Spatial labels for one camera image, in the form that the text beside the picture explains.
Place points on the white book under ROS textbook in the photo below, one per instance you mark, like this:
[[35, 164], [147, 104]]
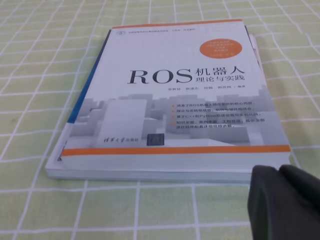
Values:
[[125, 175]]

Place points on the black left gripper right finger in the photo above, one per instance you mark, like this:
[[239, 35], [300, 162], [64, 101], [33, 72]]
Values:
[[304, 218]]

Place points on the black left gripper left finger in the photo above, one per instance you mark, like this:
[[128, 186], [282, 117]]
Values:
[[267, 186]]

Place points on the white ROS textbook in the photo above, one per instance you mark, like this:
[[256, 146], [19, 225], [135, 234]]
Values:
[[175, 95]]

